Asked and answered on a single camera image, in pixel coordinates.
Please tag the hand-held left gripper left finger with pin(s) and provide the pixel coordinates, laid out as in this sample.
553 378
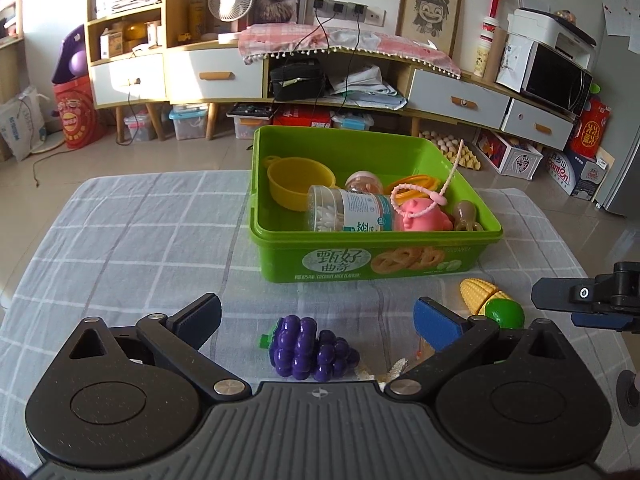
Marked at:
200 317

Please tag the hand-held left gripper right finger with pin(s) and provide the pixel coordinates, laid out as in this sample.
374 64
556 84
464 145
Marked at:
437 325

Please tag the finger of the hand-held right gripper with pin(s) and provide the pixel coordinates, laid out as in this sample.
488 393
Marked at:
605 321
560 294

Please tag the toy corn with green husk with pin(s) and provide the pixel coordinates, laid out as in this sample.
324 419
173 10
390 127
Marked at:
480 295

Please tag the tan toy starfish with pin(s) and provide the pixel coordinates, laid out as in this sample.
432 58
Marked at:
397 366

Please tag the purple toy grapes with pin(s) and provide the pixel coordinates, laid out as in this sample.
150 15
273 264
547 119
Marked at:
300 345

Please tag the green plastic box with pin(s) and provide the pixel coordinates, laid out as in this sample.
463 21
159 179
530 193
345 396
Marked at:
290 260

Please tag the pink toy pig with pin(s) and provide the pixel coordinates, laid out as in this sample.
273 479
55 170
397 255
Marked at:
425 212

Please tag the brown toy octopus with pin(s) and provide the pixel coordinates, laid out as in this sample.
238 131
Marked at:
465 212

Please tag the clear cotton swab jar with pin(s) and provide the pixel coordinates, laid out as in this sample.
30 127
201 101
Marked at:
350 207

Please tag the orange toy bowl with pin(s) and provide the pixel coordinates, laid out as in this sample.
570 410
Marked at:
415 180

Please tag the pink capsule ball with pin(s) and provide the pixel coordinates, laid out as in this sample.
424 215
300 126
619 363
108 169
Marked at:
365 182

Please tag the yellow toy pot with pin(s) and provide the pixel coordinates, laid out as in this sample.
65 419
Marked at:
295 180

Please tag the grey checked tablecloth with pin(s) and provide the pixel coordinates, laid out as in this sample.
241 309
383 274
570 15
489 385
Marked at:
150 240

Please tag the blue white carton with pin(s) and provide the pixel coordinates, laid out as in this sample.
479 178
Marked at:
575 175

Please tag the red gift box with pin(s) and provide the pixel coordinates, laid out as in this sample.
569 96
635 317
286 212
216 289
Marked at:
590 127

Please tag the yellow egg tray with eggs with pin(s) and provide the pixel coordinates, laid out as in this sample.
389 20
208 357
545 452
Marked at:
450 147

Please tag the silver refrigerator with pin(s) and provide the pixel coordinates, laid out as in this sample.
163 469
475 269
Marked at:
622 110

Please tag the small clear storage box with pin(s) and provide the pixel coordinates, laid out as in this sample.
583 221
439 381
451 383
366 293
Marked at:
140 127

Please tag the clear box with black keyboard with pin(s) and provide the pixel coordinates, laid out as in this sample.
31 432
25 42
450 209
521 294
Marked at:
250 120

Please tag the black microwave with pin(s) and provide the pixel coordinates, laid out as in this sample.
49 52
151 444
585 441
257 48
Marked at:
555 80

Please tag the wooden tv cabinet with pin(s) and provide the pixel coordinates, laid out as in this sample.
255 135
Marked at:
460 102

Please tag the clear box blue lid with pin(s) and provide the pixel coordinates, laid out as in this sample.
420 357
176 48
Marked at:
352 121

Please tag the red flat box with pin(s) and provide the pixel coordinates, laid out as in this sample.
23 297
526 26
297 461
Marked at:
302 117

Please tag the red printed bucket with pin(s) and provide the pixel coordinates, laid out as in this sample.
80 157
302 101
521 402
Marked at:
77 115

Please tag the pile of white bags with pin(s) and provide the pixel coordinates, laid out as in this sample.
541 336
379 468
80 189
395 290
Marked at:
367 85

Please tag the wooden shelf cabinet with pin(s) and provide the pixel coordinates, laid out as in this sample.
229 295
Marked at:
125 77

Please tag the black bag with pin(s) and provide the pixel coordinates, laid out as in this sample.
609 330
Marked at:
297 80

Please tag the tall paper cup tube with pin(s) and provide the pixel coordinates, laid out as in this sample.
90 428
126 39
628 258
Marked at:
486 47

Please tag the white printed bag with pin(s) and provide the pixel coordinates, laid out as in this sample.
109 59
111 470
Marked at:
20 125

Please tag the white printer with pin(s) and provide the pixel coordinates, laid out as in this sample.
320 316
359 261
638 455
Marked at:
545 25

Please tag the yellow toy car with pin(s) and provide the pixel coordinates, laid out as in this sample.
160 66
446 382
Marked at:
184 36

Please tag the pink tasselled cloth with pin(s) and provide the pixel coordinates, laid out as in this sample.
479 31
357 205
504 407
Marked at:
390 45

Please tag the small cardboard box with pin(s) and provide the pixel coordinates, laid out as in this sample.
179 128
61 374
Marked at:
112 44

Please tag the yellow round ornament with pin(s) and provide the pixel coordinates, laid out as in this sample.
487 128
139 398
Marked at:
135 32

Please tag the purple plastic object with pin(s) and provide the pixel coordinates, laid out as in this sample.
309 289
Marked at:
70 55

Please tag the framed cartoon portrait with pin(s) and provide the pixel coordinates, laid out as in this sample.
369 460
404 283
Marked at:
430 12

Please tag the white desk fan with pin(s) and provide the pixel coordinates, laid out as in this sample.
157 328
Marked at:
230 0

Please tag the wall power outlets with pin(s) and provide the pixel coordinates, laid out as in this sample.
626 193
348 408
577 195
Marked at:
345 10

